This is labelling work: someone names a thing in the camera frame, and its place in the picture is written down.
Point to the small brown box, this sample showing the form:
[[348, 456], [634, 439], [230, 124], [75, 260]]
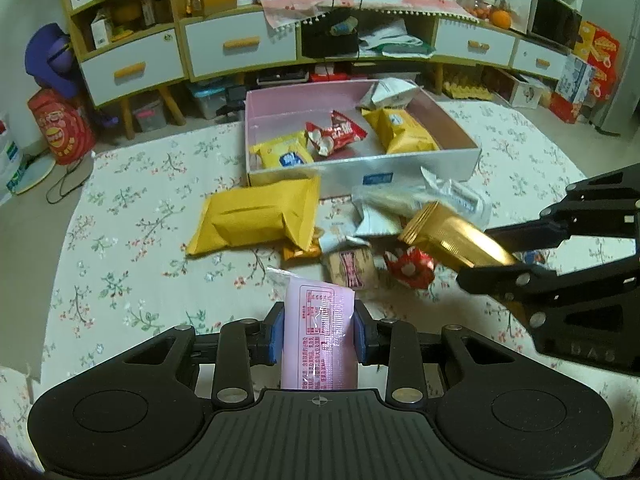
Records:
[[152, 10]]

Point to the purple fabric object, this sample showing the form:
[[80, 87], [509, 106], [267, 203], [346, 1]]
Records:
[[47, 55]]

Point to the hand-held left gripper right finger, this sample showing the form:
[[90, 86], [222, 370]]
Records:
[[361, 335]]

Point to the white printed paper bag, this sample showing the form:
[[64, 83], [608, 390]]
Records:
[[520, 0]]

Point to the clear box pink lid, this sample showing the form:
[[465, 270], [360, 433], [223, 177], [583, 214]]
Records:
[[150, 115]]

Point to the orange fruit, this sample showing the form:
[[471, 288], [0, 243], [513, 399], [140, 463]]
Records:
[[501, 19]]

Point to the yellow snack packet blue label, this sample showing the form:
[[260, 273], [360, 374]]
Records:
[[405, 130]]

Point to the small white packet dark label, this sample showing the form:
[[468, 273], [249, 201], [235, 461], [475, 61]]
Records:
[[340, 241]]

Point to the blue white printed box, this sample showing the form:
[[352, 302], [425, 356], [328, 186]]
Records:
[[575, 80]]

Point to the small yellow packet blue label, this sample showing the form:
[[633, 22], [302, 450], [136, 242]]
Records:
[[282, 152]]

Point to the red gift box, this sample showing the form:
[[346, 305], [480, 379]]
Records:
[[565, 109]]

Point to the flat red box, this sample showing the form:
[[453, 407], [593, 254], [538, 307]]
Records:
[[330, 77]]

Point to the clear box blue lid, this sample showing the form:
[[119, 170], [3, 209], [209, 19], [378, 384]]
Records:
[[210, 102]]

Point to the white carton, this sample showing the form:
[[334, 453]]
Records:
[[100, 30]]

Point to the red printed bag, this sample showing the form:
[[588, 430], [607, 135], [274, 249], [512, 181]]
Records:
[[60, 130]]

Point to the small orange snack packet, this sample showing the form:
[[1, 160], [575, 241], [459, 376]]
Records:
[[300, 251]]

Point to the orange red printed box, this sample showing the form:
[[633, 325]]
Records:
[[600, 45]]

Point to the small red snack packet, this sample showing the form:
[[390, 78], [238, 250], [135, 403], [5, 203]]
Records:
[[410, 267], [337, 132]]

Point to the black storage box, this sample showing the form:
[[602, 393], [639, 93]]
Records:
[[320, 42]]

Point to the plain mustard yellow snack packet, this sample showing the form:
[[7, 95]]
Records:
[[250, 215]]

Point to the grey refrigerator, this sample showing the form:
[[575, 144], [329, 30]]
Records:
[[622, 110]]

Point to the pink silver cardboard box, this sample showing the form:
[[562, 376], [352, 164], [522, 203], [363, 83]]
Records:
[[280, 110]]

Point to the pink snack packet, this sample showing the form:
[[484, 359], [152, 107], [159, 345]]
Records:
[[320, 330]]

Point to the flat black case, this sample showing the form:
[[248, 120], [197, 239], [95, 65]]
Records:
[[282, 78]]

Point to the white printed sack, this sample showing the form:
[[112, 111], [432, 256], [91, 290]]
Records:
[[10, 155]]

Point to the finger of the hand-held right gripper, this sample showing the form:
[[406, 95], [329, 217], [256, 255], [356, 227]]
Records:
[[530, 235], [500, 280]]

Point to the low wooden cabinet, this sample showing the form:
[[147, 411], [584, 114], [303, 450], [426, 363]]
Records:
[[437, 80]]

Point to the yellow round object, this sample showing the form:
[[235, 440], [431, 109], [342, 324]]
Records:
[[125, 15]]

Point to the brown biscuit packet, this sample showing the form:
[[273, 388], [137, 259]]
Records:
[[352, 267]]

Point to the pale round floor pad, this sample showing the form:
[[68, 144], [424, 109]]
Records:
[[30, 175]]

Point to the white box with drawing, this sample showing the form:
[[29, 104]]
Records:
[[525, 94]]

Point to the yellow egg carton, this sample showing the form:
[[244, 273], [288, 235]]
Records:
[[467, 89]]

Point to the gold foil snack packet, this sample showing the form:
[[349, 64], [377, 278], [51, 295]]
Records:
[[450, 235]]

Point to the clear wafer packet blue label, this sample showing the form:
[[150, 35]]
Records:
[[465, 202]]

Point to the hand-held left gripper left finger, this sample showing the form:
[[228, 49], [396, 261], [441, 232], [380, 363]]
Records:
[[276, 335]]

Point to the black microwave oven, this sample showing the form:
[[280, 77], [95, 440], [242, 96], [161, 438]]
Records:
[[555, 25]]

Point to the floral tablecloth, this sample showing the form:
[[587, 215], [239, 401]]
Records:
[[150, 280]]

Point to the white snack packet grey print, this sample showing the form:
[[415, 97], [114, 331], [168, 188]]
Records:
[[390, 92]]

